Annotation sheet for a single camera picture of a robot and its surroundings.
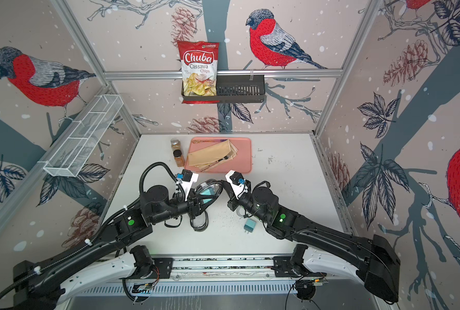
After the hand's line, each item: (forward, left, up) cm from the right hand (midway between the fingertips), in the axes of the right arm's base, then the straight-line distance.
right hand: (223, 179), depth 68 cm
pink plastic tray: (+28, -6, -28) cm, 40 cm away
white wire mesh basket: (+9, +59, +4) cm, 60 cm away
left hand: (-7, +2, 0) cm, 7 cm away
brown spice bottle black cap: (+24, +27, -21) cm, 42 cm away
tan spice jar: (+33, +30, -18) cm, 48 cm away
